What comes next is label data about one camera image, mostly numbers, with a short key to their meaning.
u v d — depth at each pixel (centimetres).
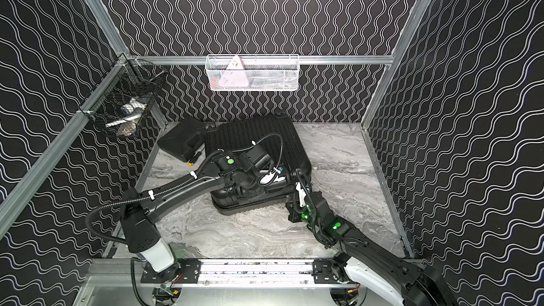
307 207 64
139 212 43
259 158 59
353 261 64
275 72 103
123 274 76
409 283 43
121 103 92
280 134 64
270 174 65
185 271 74
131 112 86
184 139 106
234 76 88
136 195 45
